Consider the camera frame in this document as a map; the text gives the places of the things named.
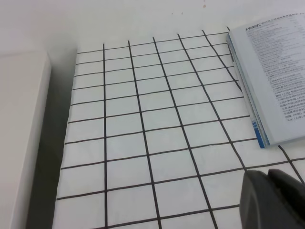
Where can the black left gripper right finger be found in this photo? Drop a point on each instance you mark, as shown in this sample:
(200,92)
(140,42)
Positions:
(293,192)

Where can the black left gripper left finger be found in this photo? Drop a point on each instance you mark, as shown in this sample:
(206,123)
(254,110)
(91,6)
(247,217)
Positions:
(262,206)

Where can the HEEC catalogue book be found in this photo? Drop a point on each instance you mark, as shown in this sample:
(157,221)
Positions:
(269,61)

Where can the white grid tablecloth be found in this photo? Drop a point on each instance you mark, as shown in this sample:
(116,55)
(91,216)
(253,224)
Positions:
(159,137)

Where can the white box at table edge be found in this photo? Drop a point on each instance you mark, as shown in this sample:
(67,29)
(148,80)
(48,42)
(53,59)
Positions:
(24,83)

